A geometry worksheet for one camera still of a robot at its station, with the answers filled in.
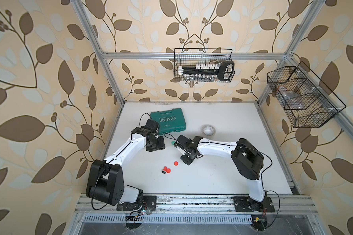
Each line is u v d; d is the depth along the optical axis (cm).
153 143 72
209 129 102
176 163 89
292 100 70
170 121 104
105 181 43
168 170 86
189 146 67
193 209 74
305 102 73
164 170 85
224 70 84
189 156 77
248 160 49
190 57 91
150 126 69
